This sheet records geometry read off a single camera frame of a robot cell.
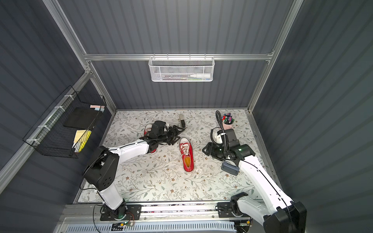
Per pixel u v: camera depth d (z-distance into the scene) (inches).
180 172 34.2
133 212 29.1
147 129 40.2
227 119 38.0
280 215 15.1
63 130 28.6
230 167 33.4
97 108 33.2
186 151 34.3
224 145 23.1
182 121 42.6
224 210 29.0
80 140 24.4
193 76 35.9
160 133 28.8
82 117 29.9
